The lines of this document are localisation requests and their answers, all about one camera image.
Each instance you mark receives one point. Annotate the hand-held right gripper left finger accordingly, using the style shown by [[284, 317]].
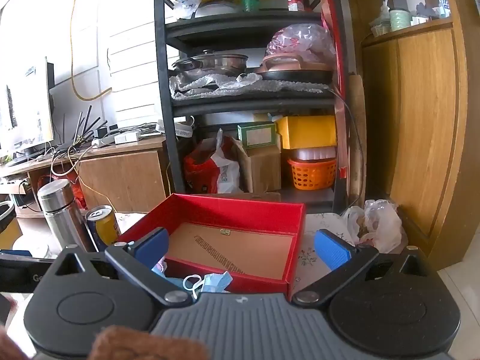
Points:
[[152, 245]]

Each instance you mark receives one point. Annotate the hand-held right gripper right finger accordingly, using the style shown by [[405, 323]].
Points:
[[330, 249]]

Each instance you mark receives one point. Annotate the blue face mask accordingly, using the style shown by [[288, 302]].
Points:
[[215, 282]]

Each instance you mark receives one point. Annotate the red cardboard box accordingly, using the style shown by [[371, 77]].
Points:
[[232, 210]]

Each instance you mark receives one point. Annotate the floral tablecloth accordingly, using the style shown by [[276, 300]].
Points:
[[311, 257]]

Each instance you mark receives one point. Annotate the yellow drink can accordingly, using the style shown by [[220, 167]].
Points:
[[107, 227]]

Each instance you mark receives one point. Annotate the crumpled white plastic bag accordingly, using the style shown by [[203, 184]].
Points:
[[382, 228]]

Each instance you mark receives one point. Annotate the stainless steel thermos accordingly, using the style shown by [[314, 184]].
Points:
[[62, 210]]

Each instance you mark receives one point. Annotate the orange plastic basket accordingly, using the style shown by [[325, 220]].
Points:
[[312, 174]]

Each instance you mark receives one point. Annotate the wooden desk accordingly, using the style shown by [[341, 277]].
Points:
[[123, 172]]

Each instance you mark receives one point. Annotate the red and white plastic bag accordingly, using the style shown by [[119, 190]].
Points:
[[210, 172]]

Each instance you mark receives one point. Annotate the brown cardboard box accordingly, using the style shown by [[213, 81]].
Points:
[[262, 170]]

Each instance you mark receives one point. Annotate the white power strip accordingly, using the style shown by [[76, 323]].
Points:
[[112, 138]]

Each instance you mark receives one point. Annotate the wooden plank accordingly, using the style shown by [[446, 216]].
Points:
[[358, 138]]

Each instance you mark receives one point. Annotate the yellow carton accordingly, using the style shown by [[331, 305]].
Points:
[[307, 132]]

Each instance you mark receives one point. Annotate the white extension socket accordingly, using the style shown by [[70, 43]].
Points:
[[176, 128]]

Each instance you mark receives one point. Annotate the green carton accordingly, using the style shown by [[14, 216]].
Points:
[[257, 135]]

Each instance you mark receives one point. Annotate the black router with antennas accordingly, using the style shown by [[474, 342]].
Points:
[[84, 127]]

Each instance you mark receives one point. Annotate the tall wooden cabinet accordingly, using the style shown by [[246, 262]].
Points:
[[423, 120]]

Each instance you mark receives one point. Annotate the black shelf rack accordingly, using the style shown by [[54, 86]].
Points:
[[162, 82]]

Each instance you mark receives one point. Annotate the computer monitor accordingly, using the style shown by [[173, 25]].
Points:
[[26, 108]]

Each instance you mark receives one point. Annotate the bubble wrap sheet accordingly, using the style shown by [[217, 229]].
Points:
[[202, 84]]

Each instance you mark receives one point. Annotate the brown lidded pan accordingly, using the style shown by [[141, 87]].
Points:
[[292, 67]]

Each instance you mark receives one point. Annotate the stainless steel pot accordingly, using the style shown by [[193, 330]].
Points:
[[210, 63]]

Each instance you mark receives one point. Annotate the pink patterned plastic bag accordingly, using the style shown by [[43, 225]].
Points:
[[300, 39]]

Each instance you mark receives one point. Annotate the red flat board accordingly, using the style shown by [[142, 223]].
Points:
[[332, 26]]

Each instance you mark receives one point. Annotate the pale green jar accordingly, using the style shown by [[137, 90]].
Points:
[[399, 19]]

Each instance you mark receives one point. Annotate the white bowl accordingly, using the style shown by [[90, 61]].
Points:
[[217, 9]]

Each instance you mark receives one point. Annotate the white printed plastic bag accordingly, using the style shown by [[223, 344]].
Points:
[[186, 2]]

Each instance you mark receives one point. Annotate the red tin can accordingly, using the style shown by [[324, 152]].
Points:
[[294, 2]]

